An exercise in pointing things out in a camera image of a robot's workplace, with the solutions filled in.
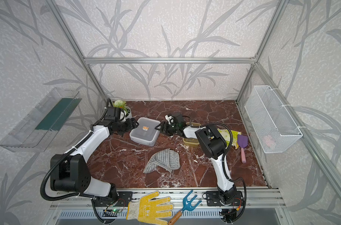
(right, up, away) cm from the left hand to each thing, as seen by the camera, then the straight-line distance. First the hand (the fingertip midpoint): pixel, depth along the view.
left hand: (134, 125), depth 88 cm
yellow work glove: (+11, -42, -18) cm, 47 cm away
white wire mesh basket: (+71, +1, -26) cm, 76 cm away
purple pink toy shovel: (+73, -12, +8) cm, 74 cm away
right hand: (+13, -3, +7) cm, 15 cm away
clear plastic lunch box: (+4, -6, +11) cm, 14 cm away
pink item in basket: (+76, -7, -14) cm, 78 cm away
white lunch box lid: (+34, -2, -16) cm, 38 cm away
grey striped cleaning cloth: (+22, -20, -6) cm, 30 cm away
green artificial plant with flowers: (-15, +15, +11) cm, 24 cm away
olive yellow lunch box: (+35, -10, 0) cm, 36 cm away
